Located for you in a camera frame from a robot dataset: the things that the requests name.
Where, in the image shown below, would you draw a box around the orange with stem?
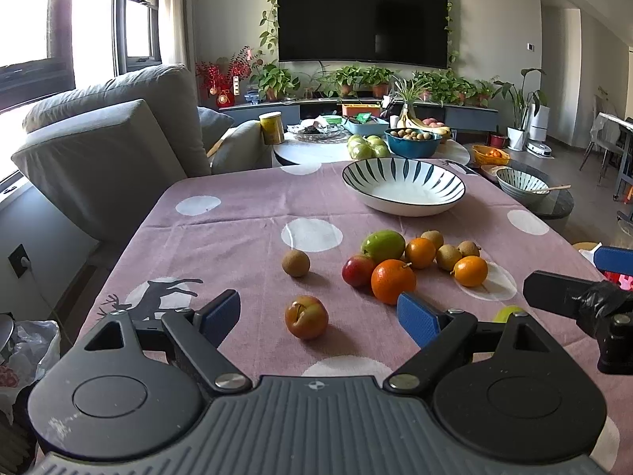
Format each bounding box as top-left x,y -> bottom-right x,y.
370,260 -> 417,306

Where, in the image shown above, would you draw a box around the small red apple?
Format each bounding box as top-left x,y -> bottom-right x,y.
341,254 -> 377,287

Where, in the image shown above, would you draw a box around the green mango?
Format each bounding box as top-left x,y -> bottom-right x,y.
360,230 -> 407,264
493,306 -> 525,324

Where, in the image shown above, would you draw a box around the dark round coffee table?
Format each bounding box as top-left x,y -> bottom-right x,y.
464,158 -> 576,220

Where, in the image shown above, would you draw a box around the small striped bowl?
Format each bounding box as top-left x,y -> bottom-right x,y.
496,166 -> 549,207

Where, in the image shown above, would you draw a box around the brown kiwi right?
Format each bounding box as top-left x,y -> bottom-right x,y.
457,240 -> 481,257

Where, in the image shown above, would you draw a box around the brown kiwi middle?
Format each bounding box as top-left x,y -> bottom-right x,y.
436,245 -> 462,272

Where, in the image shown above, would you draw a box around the tall plant white pot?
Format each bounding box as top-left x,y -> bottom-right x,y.
493,68 -> 547,151

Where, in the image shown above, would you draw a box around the yellow basket of oranges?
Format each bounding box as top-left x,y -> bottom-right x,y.
472,145 -> 511,166

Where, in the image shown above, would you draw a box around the brown kiwi back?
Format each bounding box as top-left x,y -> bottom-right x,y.
421,230 -> 444,250

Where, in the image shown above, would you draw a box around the green mango on table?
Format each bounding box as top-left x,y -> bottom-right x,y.
360,230 -> 407,264

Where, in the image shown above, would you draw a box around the red apple near front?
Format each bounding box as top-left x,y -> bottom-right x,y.
284,295 -> 330,341

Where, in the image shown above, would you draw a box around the grey tv cabinet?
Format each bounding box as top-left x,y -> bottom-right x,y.
220,99 -> 499,133

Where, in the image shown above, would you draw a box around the lone brown kiwi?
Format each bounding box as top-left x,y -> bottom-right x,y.
281,249 -> 311,278

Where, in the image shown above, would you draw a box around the large striped white bowl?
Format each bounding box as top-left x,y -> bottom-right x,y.
341,158 -> 467,218

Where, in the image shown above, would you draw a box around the blue bowl of nuts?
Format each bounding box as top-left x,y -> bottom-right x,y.
384,127 -> 441,159

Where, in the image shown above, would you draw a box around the pink polka dot tablecloth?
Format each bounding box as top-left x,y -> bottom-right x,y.
77,158 -> 633,471

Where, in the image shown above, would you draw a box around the grey sofa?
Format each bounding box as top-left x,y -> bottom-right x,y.
12,65 -> 271,245

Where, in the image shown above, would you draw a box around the banana bunch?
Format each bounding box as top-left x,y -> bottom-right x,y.
396,103 -> 451,137

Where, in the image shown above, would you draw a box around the green pears on tray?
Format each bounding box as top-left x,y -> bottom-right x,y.
347,134 -> 390,161

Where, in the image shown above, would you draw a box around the round white side table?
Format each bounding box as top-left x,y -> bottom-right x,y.
271,132 -> 471,167

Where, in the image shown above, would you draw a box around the yellow tin can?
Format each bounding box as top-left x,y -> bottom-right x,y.
259,112 -> 284,145

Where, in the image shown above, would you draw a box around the red flower decoration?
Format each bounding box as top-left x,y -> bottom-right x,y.
195,46 -> 253,108

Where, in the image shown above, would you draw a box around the black wall television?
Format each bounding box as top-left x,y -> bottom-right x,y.
277,0 -> 449,69

